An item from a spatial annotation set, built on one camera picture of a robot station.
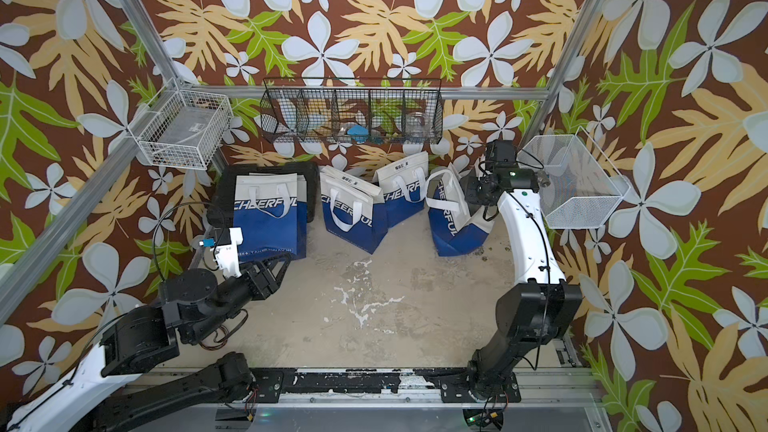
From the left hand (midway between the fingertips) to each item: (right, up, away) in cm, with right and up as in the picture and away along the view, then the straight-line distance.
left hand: (289, 257), depth 60 cm
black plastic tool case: (-37, +10, +42) cm, 56 cm away
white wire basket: (-39, +33, +25) cm, 57 cm away
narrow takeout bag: (+11, +10, +24) cm, 28 cm away
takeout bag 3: (+40, +5, +23) cm, 47 cm away
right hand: (+45, +15, +23) cm, 53 cm away
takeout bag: (-14, +9, +29) cm, 33 cm away
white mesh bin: (+73, +15, +18) cm, 76 cm away
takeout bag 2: (+26, +18, +34) cm, 46 cm away
